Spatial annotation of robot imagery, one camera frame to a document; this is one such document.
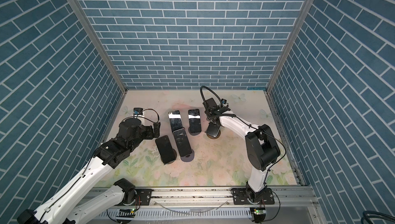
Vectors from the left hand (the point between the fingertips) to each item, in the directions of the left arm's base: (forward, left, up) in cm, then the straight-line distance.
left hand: (153, 123), depth 75 cm
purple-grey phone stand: (-10, -17, -21) cm, 29 cm away
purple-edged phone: (-5, -14, -11) cm, 18 cm away
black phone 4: (-7, -5, -13) cm, 15 cm away
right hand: (+13, -32, -12) cm, 36 cm away
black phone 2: (+10, -20, -12) cm, 26 cm away
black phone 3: (+10, -9, -12) cm, 18 cm away
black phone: (+4, -31, -13) cm, 34 cm away
